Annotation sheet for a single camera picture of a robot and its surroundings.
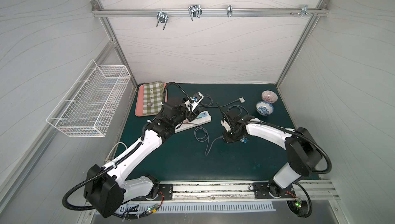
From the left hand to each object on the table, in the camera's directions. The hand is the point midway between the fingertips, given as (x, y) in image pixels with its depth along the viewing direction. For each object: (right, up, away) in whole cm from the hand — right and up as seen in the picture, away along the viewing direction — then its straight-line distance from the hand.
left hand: (197, 101), depth 74 cm
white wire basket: (-49, -3, -7) cm, 50 cm away
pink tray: (-41, -7, +30) cm, 52 cm away
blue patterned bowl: (+45, -5, +30) cm, 55 cm away
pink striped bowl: (+52, +3, +37) cm, 64 cm away
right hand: (+17, -22, +14) cm, 31 cm away
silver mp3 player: (+32, 0, +36) cm, 48 cm away
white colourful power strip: (+4, -11, +24) cm, 27 cm away
